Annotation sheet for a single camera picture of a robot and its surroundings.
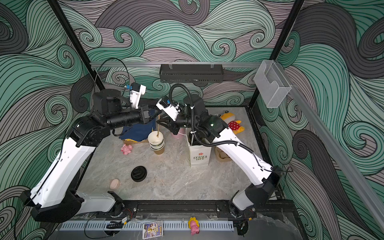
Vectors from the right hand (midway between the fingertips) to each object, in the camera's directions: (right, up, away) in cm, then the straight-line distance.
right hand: (160, 119), depth 61 cm
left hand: (+2, +4, -5) cm, 7 cm away
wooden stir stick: (-6, -7, +24) cm, 26 cm away
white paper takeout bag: (+18, -19, +16) cm, 31 cm away
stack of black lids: (-17, -31, +22) cm, 42 cm away
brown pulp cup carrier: (+32, -22, +26) cm, 47 cm away
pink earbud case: (-29, -36, +18) cm, 49 cm away
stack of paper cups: (-8, -14, +29) cm, 33 cm away
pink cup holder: (+7, -11, +40) cm, 43 cm away
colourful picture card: (-5, -51, +6) cm, 51 cm away
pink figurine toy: (+15, -49, +6) cm, 51 cm away
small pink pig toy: (-27, -19, +31) cm, 46 cm away
